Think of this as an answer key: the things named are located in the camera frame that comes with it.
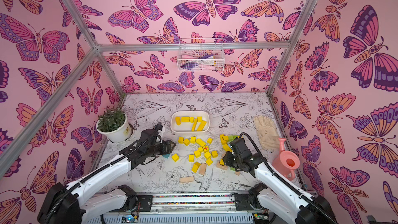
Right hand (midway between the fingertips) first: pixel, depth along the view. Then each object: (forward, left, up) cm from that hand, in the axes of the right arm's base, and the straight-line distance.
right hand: (225, 158), depth 83 cm
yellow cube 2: (+1, +27, -3) cm, 28 cm away
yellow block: (+27, +24, -3) cm, 37 cm away
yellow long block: (+23, +13, -5) cm, 27 cm away
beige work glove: (+19, -28, -4) cm, 34 cm away
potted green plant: (+13, +61, +13) cm, 63 cm away
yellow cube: (+28, +15, -3) cm, 32 cm away
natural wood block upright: (-4, +12, -5) cm, 14 cm away
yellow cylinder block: (+24, +28, -1) cm, 37 cm away
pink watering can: (-4, -28, +6) cm, 29 cm away
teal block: (+2, +33, -2) cm, 33 cm away
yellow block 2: (-4, +16, -3) cm, 17 cm away
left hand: (+5, +28, +5) cm, 29 cm away
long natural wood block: (-10, +20, -5) cm, 23 cm away
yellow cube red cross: (+7, +10, -3) cm, 13 cm away
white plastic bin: (+21, +24, -4) cm, 32 cm away
